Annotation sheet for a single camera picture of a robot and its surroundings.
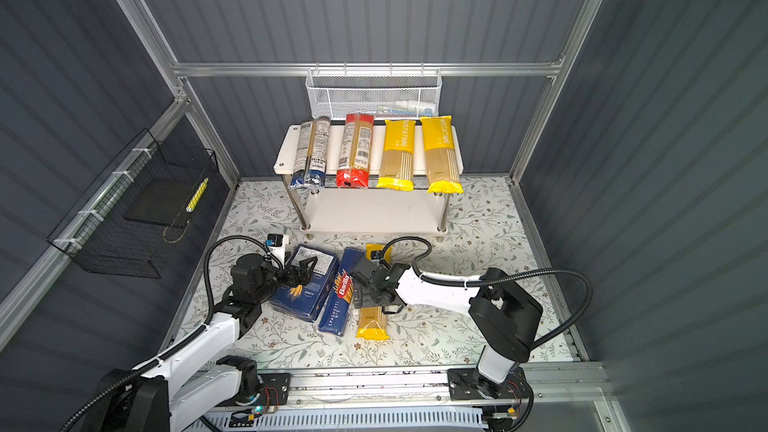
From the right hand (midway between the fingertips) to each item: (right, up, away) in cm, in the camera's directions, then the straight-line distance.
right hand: (373, 298), depth 86 cm
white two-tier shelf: (-4, +25, +17) cm, 30 cm away
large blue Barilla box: (-19, 0, -3) cm, 19 cm away
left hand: (-20, +12, 0) cm, 24 cm away
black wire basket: (-59, +32, -7) cm, 67 cm away
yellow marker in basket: (-46, +27, -10) cm, 54 cm away
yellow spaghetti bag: (0, -5, -3) cm, 6 cm away
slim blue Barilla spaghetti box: (-10, -3, -3) cm, 11 cm away
